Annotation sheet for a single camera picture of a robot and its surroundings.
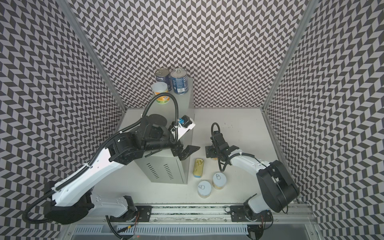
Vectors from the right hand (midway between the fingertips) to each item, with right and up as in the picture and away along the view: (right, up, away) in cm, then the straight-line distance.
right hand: (214, 153), depth 90 cm
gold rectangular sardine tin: (-10, -9, 0) cm, 13 cm away
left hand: (-12, +12, -32) cm, 36 cm away
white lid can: (0, -4, +2) cm, 5 cm away
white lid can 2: (+1, -12, -11) cm, 17 cm away
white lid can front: (-7, -15, -15) cm, 22 cm away
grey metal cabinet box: (-24, +1, -28) cm, 37 cm away
